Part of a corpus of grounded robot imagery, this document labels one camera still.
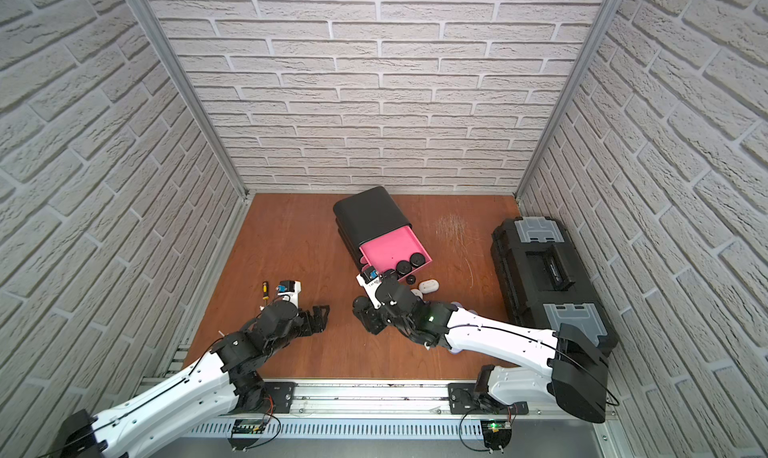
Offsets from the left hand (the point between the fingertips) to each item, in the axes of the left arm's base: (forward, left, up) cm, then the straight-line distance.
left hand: (321, 305), depth 81 cm
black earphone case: (-1, -19, +19) cm, 27 cm away
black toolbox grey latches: (+4, -62, +8) cm, 62 cm away
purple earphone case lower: (-11, -38, -6) cm, 40 cm away
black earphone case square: (+9, -23, +5) cm, 26 cm away
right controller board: (-29, -45, -8) cm, 55 cm away
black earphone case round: (+13, -28, +4) cm, 31 cm away
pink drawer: (+15, -19, +5) cm, 24 cm away
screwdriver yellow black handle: (+8, +20, -8) cm, 23 cm away
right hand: (-3, -13, +6) cm, 14 cm away
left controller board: (-28, +16, -11) cm, 34 cm away
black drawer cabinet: (+26, -12, +8) cm, 29 cm away
